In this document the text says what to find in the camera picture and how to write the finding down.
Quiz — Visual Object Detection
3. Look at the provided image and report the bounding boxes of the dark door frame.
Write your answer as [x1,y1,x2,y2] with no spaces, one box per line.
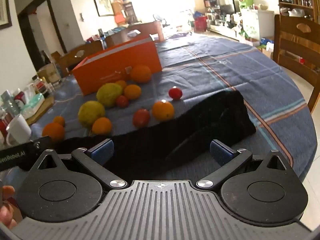
[17,0,67,72]

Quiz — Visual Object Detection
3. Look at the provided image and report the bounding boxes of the red tomato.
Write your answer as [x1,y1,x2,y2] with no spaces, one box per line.
[168,87,183,100]
[133,109,151,128]
[115,95,129,108]

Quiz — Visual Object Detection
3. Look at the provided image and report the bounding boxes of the black television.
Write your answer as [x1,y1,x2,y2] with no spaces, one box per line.
[220,0,237,13]

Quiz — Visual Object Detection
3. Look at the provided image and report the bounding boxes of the stacked cardboard boxes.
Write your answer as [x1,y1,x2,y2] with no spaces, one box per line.
[111,0,135,25]

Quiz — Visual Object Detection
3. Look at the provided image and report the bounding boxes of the wooden chair with cutout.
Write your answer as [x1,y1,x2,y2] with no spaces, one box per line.
[273,14,320,113]
[106,21,164,47]
[59,40,104,78]

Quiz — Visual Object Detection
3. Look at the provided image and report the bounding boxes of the person's left hand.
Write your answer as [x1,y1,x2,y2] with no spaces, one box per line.
[0,185,18,229]

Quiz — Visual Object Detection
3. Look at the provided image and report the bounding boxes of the large orange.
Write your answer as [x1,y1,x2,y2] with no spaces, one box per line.
[130,64,152,83]

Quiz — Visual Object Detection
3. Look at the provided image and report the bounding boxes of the dark bottle with red label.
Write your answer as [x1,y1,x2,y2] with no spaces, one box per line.
[32,76,49,96]

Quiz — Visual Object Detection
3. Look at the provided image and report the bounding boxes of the dark framed picture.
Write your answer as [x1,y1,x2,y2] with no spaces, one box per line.
[0,0,12,29]

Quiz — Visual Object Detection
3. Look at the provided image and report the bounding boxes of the white mug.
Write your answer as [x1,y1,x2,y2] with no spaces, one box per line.
[5,114,32,146]

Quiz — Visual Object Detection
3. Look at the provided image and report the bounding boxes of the blue plaid tablecloth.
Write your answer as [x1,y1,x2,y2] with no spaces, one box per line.
[31,34,318,183]

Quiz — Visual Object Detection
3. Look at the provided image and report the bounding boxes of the large framed painting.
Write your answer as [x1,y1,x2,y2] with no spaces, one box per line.
[90,0,115,17]

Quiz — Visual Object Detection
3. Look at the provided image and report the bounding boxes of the yellow green citrus fruit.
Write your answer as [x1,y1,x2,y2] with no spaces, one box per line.
[78,101,106,128]
[96,83,123,108]

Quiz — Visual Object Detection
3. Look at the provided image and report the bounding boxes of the white cabinet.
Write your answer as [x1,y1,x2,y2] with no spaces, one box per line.
[241,9,275,42]

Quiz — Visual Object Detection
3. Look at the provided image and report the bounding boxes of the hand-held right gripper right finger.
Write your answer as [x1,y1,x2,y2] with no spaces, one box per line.
[196,139,292,190]

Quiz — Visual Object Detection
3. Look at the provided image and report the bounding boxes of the red basket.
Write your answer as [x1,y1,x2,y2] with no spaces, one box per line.
[194,16,207,32]

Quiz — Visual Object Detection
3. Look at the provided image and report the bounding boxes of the orange cardboard box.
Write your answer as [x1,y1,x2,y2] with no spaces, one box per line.
[72,35,163,96]

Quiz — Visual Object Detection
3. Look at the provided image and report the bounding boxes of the white television stand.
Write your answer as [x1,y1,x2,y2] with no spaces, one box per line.
[210,25,240,39]

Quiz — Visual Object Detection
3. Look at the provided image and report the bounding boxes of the brown cardboard box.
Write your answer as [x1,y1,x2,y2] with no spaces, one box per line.
[37,62,62,88]

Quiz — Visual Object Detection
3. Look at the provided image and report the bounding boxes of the teal white tissue pack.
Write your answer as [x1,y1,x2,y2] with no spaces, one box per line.
[20,92,45,119]

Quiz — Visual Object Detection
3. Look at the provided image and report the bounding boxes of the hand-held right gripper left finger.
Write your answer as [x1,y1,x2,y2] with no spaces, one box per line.
[30,139,127,190]

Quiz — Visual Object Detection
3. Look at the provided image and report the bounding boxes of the wooden shelf cabinet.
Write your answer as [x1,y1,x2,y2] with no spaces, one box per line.
[275,0,320,20]

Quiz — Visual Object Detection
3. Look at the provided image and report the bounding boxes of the wooden board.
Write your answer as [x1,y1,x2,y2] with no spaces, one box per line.
[25,95,54,125]

